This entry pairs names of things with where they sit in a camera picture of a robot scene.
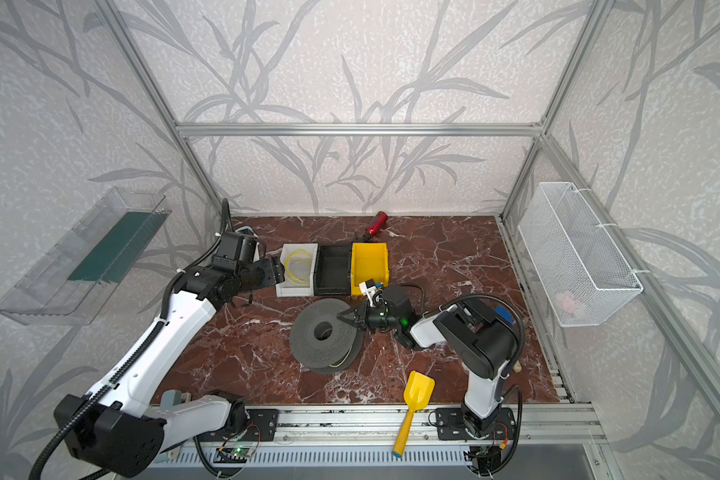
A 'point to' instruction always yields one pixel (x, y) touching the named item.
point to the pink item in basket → (568, 301)
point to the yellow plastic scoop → (419, 394)
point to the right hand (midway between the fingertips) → (339, 310)
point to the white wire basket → (586, 274)
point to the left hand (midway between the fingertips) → (278, 261)
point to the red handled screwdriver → (376, 225)
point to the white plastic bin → (287, 289)
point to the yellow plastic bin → (369, 261)
